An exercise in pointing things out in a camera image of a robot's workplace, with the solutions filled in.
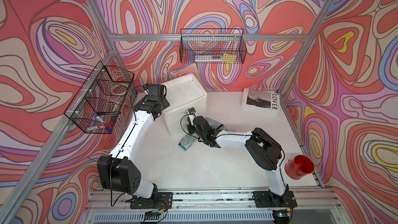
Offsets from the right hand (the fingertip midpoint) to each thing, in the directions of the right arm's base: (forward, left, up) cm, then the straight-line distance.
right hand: (188, 122), depth 92 cm
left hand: (+4, +12, +15) cm, 20 cm away
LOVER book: (+22, -55, -7) cm, 59 cm away
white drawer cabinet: (+13, +2, +12) cm, 18 cm away
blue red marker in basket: (-16, +33, +22) cm, 42 cm away
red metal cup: (-26, -59, -9) cm, 65 cm away
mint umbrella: (-10, +1, -4) cm, 11 cm away
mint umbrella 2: (+1, -17, -5) cm, 18 cm away
